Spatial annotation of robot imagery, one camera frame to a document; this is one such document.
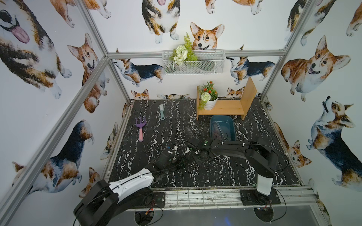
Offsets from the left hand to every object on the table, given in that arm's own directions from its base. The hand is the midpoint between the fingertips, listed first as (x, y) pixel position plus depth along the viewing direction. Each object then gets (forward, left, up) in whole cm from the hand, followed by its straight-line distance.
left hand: (188, 158), depth 83 cm
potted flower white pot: (+35, -14, +16) cm, 41 cm away
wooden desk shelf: (+38, -30, +2) cm, 49 cm away
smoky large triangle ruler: (+21, -22, -5) cm, 31 cm away
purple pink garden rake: (+29, +35, -6) cm, 46 cm away
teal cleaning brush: (+45, +21, -6) cm, 50 cm away
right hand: (+4, -8, -4) cm, 9 cm away
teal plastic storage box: (+25, -26, -6) cm, 36 cm away
